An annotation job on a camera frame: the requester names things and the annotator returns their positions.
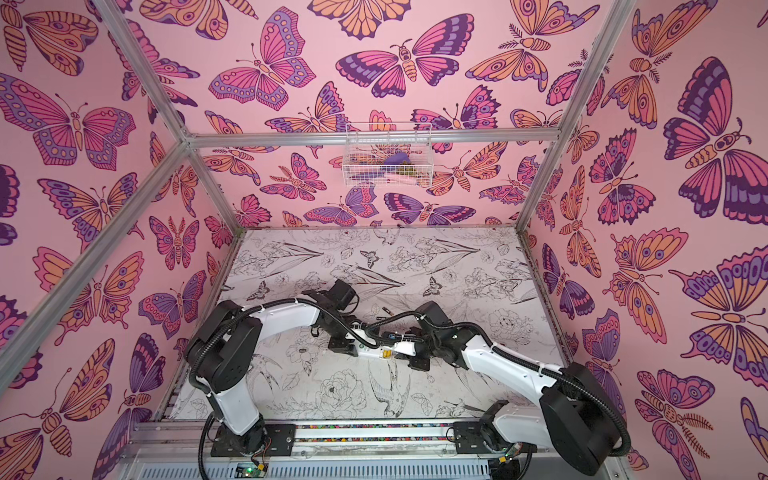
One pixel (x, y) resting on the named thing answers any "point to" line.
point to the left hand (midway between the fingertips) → (359, 338)
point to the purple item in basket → (397, 158)
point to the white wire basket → (388, 155)
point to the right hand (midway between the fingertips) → (400, 344)
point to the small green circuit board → (250, 470)
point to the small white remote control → (382, 352)
